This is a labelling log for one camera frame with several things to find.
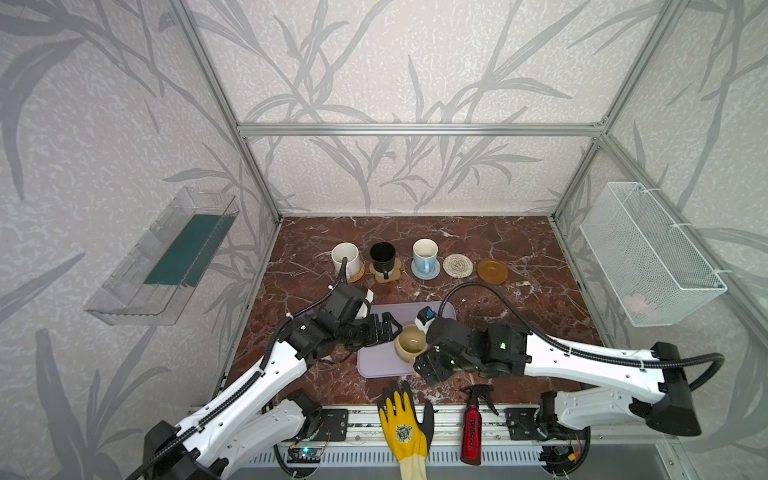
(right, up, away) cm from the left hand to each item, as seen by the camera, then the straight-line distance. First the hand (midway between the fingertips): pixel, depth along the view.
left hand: (394, 325), depth 73 cm
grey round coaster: (+10, +9, +28) cm, 31 cm away
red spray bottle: (+18, -24, -3) cm, 30 cm away
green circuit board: (-21, -31, -1) cm, 38 cm away
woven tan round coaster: (-13, +9, +29) cm, 33 cm away
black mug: (-4, +16, +23) cm, 29 cm away
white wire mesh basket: (+56, +15, -10) cm, 59 cm away
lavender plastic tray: (+17, -1, +21) cm, 27 cm away
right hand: (+7, -6, -2) cm, 9 cm away
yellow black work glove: (+4, -26, -3) cm, 27 cm away
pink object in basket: (+60, +6, -1) cm, 60 cm away
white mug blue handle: (+9, +17, +26) cm, 32 cm away
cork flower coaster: (-1, +9, +29) cm, 30 cm away
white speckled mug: (-15, +17, +26) cm, 34 cm away
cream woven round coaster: (+22, +12, +32) cm, 40 cm away
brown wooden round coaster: (+34, +10, +31) cm, 47 cm away
